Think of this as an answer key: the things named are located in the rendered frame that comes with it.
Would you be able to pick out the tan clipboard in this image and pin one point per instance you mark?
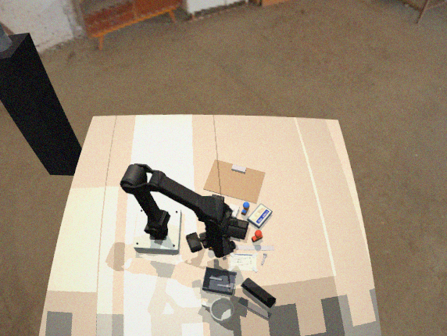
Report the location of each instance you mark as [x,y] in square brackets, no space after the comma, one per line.
[235,181]

